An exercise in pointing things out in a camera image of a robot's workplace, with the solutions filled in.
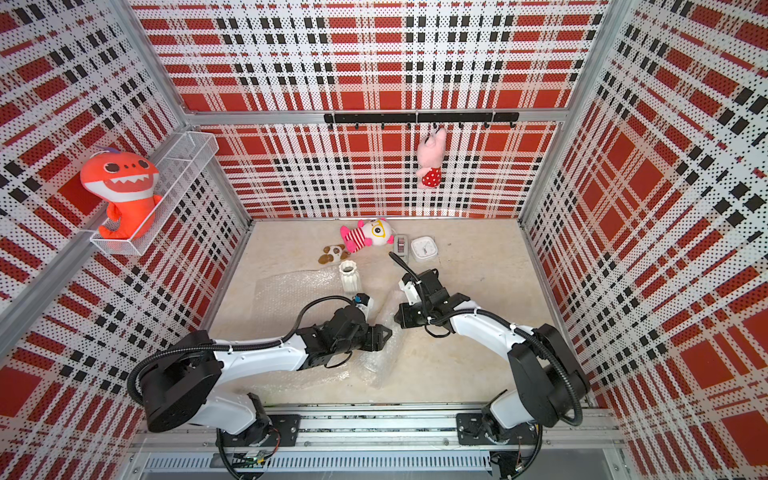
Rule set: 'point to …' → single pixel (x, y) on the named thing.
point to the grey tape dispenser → (401, 246)
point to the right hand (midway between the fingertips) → (400, 317)
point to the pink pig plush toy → (429, 155)
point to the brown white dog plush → (333, 253)
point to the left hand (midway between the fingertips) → (386, 333)
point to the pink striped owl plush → (374, 232)
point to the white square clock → (424, 248)
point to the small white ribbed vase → (350, 279)
